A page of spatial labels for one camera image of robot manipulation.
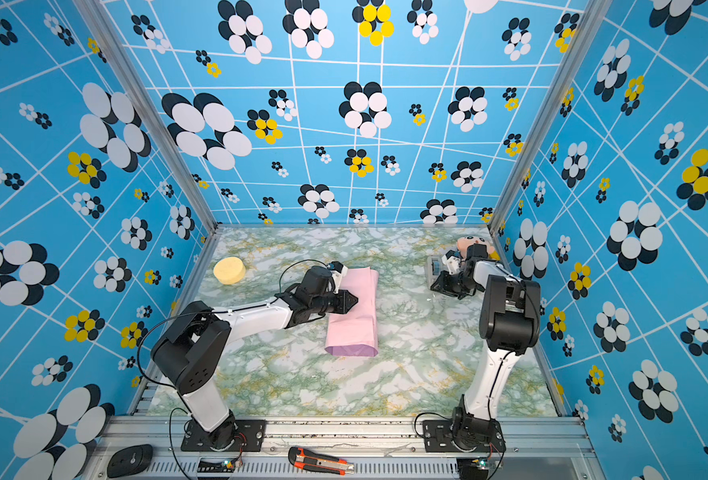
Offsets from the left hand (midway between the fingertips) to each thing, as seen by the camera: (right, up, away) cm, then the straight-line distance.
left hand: (359, 299), depth 90 cm
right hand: (+27, +2, +11) cm, 30 cm away
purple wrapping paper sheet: (-1, -8, -6) cm, 10 cm away
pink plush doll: (+39, +19, +15) cm, 46 cm away
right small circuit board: (+27, -37, -19) cm, 50 cm away
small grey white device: (+26, +10, +12) cm, 30 cm away
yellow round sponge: (-46, +8, +15) cm, 49 cm away
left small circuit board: (-34, -37, -18) cm, 54 cm away
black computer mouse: (-53, -34, -22) cm, 66 cm away
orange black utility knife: (-12, -34, -20) cm, 42 cm away
